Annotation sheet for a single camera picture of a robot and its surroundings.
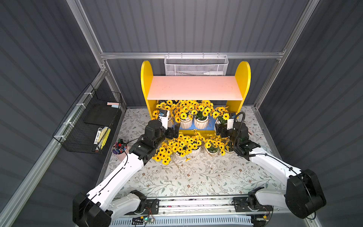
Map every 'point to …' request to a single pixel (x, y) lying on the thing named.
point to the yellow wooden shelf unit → (194, 102)
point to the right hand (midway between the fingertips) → (225, 123)
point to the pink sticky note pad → (114, 105)
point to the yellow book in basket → (103, 136)
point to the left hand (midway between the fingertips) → (170, 122)
